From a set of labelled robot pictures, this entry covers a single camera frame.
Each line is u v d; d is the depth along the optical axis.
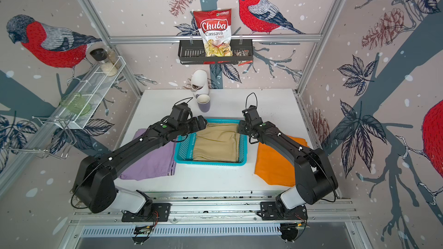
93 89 0.79
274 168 0.85
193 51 0.95
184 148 0.89
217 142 0.91
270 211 0.73
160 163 0.86
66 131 0.64
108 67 0.83
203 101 1.04
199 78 1.13
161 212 0.73
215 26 0.80
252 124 0.68
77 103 0.66
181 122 0.65
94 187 0.41
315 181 0.43
